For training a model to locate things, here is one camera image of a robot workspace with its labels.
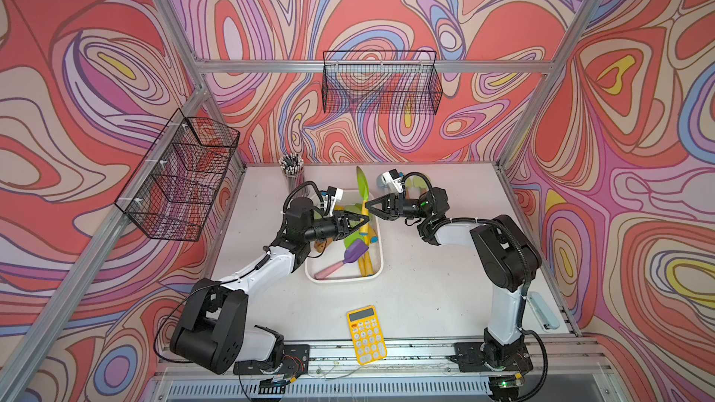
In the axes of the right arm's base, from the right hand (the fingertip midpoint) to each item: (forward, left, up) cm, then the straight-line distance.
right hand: (367, 214), depth 78 cm
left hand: (-4, -1, 0) cm, 4 cm away
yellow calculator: (-27, +1, -21) cm, 34 cm away
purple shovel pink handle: (-1, +4, -20) cm, 21 cm away
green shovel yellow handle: (+6, 0, +3) cm, 7 cm away
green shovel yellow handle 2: (-7, +1, -18) cm, 20 cm away
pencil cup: (+25, +25, -3) cm, 36 cm away
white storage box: (-1, +14, -21) cm, 25 cm away
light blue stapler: (-25, -50, -19) cm, 59 cm away
